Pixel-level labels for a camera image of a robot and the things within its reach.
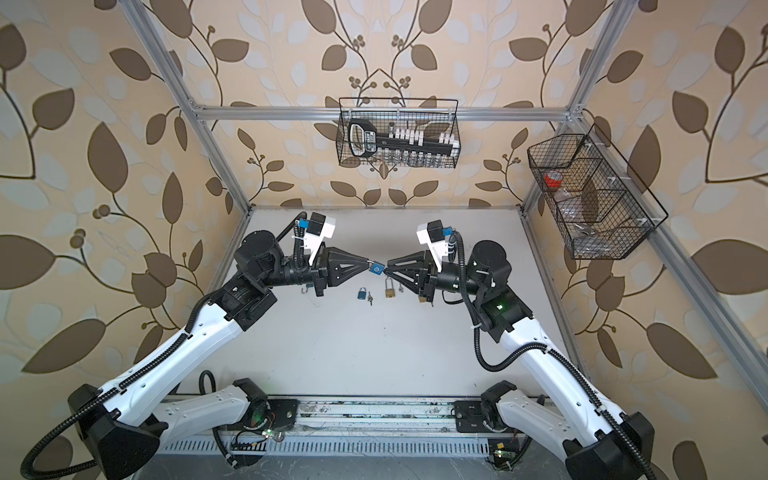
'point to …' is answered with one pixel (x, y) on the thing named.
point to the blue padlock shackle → (362, 293)
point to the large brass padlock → (389, 293)
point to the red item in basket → (553, 178)
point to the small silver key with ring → (400, 289)
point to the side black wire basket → (604, 210)
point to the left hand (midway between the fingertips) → (367, 266)
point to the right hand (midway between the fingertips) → (390, 271)
